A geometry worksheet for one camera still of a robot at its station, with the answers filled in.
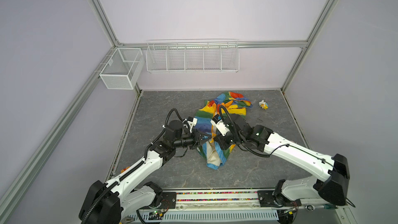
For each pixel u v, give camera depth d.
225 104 1.06
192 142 0.67
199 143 0.67
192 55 0.99
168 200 0.74
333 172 0.40
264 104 1.08
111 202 0.39
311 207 0.70
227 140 0.64
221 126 0.64
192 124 0.72
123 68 1.01
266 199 0.74
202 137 0.73
